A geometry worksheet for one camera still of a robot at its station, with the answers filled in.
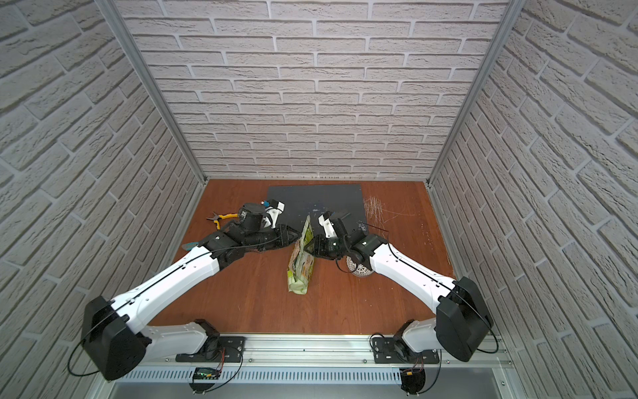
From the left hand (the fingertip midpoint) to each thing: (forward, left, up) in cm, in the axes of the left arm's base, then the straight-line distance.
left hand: (299, 227), depth 75 cm
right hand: (-6, -1, -6) cm, 8 cm away
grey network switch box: (+27, +3, -20) cm, 33 cm away
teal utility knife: (+9, +48, -27) cm, 55 cm away
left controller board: (-35, +28, -26) cm, 52 cm away
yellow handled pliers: (+20, +38, -22) cm, 48 cm away
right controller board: (-37, -34, -23) cm, 55 cm away
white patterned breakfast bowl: (-4, -20, -21) cm, 30 cm away
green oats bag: (-8, -1, -8) cm, 11 cm away
